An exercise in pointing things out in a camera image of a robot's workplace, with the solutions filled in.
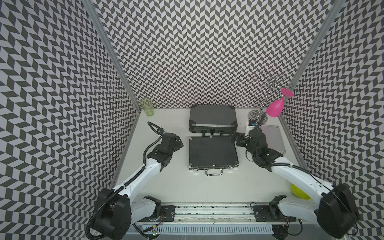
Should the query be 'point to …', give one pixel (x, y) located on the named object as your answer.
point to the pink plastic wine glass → (275, 109)
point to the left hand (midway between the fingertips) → (172, 142)
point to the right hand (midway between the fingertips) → (237, 135)
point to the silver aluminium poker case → (273, 138)
